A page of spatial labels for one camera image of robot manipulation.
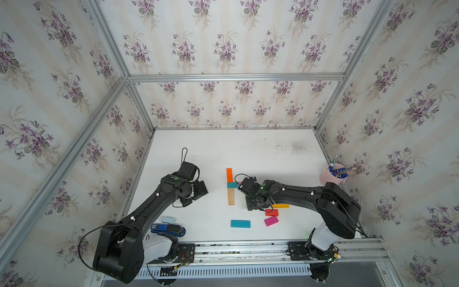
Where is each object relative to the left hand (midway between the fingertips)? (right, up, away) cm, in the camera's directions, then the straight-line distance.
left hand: (203, 196), depth 83 cm
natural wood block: (+13, -2, +7) cm, 15 cm away
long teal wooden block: (+18, -12, -1) cm, 22 cm away
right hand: (+25, -6, +4) cm, 25 cm away
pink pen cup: (+62, +8, +7) cm, 63 cm away
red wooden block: (+34, -8, +1) cm, 35 cm away
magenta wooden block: (+32, -11, -1) cm, 34 cm away
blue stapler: (-12, -14, -4) cm, 19 cm away
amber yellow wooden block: (+30, +4, -24) cm, 38 cm away
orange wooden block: (+12, +7, +14) cm, 20 cm away
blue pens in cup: (+68, +11, +5) cm, 69 cm away
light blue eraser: (-16, -10, -2) cm, 19 cm away
